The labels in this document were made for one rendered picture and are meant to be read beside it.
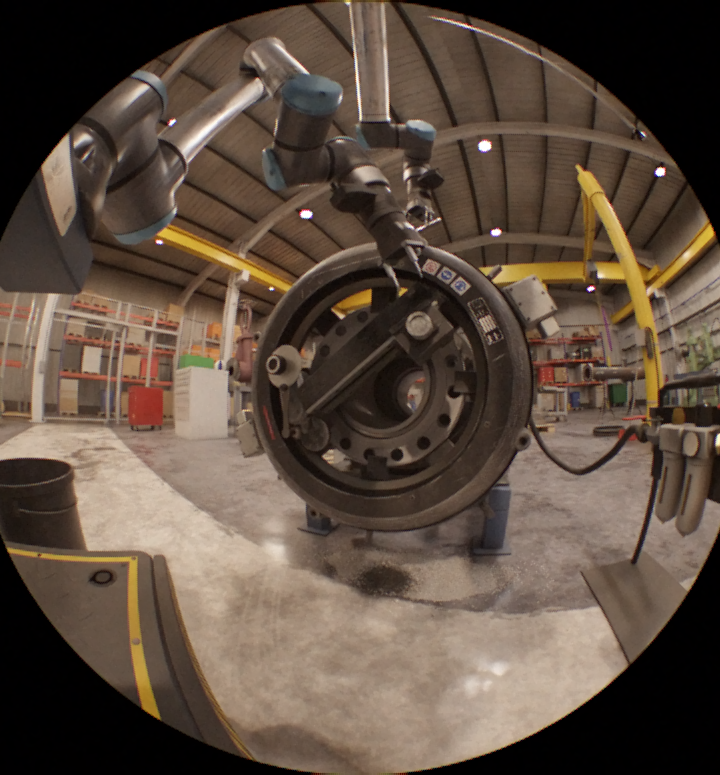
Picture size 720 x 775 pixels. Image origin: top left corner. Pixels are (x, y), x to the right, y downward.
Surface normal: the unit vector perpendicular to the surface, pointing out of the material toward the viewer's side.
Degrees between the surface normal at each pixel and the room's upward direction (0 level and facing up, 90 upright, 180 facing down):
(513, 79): 173
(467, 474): 90
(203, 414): 90
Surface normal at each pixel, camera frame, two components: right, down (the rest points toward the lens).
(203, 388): 0.88, -0.04
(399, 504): -0.38, -0.07
